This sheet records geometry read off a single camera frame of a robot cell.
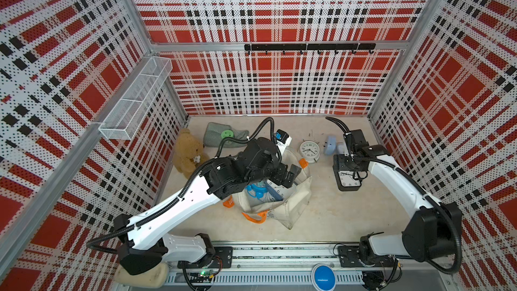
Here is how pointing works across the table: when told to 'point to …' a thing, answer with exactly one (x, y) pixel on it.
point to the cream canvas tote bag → (287, 211)
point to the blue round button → (323, 277)
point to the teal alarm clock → (255, 191)
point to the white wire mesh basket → (128, 113)
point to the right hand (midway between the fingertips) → (348, 164)
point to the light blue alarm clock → (331, 145)
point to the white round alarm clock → (310, 150)
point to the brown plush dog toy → (188, 153)
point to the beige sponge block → (156, 277)
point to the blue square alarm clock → (272, 192)
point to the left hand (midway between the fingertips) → (289, 164)
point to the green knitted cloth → (212, 135)
